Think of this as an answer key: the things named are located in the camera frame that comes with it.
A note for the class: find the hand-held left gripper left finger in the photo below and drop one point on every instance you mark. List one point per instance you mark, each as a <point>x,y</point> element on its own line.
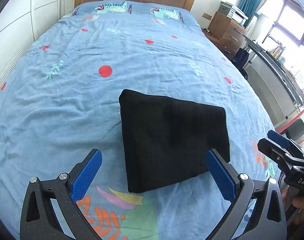
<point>86,177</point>

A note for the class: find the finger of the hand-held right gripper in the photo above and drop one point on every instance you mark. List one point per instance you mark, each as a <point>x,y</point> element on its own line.
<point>282,140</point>
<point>269,147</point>

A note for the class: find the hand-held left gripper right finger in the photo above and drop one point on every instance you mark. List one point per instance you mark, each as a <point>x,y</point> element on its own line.
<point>222,177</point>

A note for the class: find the black pants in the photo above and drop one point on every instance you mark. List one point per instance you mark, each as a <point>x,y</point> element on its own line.
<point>172,140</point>

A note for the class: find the person's right hand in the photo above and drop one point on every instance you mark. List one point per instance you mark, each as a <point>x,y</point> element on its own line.
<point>302,205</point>

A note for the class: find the black chair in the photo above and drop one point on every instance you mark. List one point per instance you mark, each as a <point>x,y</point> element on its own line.
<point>296,127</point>

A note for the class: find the blue printed blanket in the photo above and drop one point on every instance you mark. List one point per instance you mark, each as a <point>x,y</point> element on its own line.
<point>79,105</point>

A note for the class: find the dark desk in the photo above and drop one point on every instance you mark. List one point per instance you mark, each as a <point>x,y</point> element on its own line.
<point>274,65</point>

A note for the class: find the dark bag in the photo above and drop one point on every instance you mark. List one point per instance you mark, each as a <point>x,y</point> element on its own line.
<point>240,57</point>

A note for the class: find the wooden drawer cabinet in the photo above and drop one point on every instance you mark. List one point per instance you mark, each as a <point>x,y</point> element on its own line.
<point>224,32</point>

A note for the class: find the window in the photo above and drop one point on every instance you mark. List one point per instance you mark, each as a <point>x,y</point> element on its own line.
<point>292,17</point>

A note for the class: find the white printer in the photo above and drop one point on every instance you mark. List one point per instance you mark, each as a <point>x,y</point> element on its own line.
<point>233,12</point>

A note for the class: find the teal curtain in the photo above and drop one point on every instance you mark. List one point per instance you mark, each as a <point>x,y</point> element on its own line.
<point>253,0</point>

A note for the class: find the dinosaur print pillow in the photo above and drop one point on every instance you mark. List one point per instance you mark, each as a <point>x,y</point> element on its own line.
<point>167,13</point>
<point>109,7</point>

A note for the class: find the white wardrobe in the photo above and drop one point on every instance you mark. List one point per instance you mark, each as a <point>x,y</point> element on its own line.
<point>21,17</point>

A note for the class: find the wall socket plate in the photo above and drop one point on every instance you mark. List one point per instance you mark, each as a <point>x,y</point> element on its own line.
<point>207,16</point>

